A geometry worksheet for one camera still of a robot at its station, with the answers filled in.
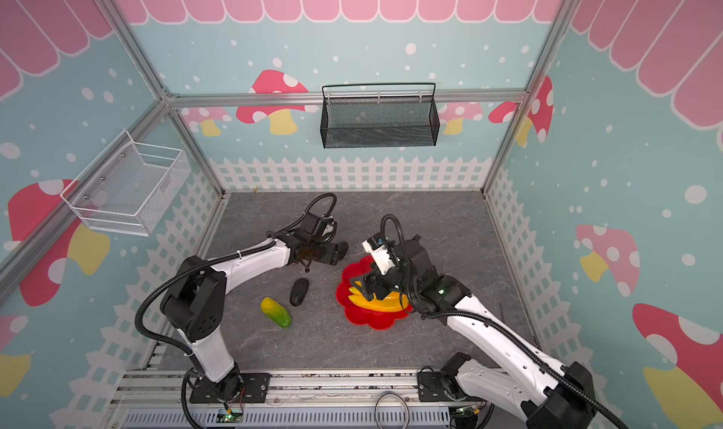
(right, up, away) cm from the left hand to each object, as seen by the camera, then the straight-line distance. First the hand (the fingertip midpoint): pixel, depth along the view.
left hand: (330, 255), depth 93 cm
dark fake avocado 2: (-10, -11, -4) cm, 15 cm away
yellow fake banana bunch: (+21, -13, -9) cm, 26 cm away
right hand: (+11, -1, -21) cm, 24 cm away
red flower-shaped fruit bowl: (+11, -18, -7) cm, 22 cm away
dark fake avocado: (+4, +1, +6) cm, 8 cm away
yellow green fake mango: (-15, -16, -9) cm, 24 cm away
